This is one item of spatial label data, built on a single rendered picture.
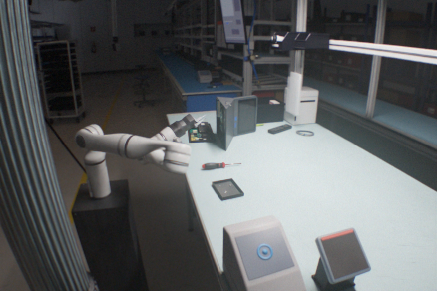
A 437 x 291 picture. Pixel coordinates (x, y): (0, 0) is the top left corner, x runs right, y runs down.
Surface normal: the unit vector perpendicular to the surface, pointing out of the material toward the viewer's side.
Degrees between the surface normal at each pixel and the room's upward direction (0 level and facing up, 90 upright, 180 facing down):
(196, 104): 90
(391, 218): 0
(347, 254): 32
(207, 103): 90
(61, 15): 90
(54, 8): 90
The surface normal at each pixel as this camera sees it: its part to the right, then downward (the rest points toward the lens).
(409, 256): 0.00, -0.94
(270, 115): 0.26, 0.32
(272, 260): 0.15, -0.66
